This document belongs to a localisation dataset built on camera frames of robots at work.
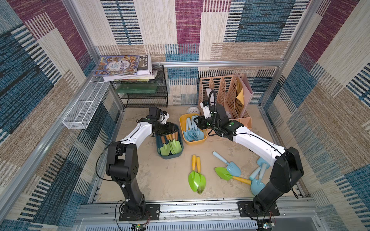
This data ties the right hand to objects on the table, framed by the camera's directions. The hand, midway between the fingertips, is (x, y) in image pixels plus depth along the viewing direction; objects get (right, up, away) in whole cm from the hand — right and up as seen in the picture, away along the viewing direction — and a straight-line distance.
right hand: (196, 117), depth 83 cm
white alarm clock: (0, +7, +32) cm, 33 cm away
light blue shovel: (+3, -12, +17) cm, 21 cm away
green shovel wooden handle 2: (-15, -16, +9) cm, 24 cm away
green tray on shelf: (-38, +19, +13) cm, 45 cm away
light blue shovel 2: (-4, -11, +17) cm, 20 cm away
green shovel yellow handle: (-1, -34, 0) cm, 34 cm away
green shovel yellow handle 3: (+16, -33, +2) cm, 37 cm away
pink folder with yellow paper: (+30, +15, +9) cm, 35 cm away
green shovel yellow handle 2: (+3, -37, -2) cm, 38 cm away
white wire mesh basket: (-72, +5, +11) cm, 73 cm away
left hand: (-14, -8, +10) cm, 18 cm away
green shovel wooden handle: (-13, -18, +10) cm, 24 cm away
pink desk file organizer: (+21, +21, +16) cm, 34 cm away
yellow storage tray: (-8, -1, +23) cm, 24 cm away
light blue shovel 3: (-1, -13, +14) cm, 19 cm away
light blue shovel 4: (+22, -31, +4) cm, 39 cm away
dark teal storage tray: (-25, -14, +16) cm, 33 cm away
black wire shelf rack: (-40, +19, +32) cm, 55 cm away
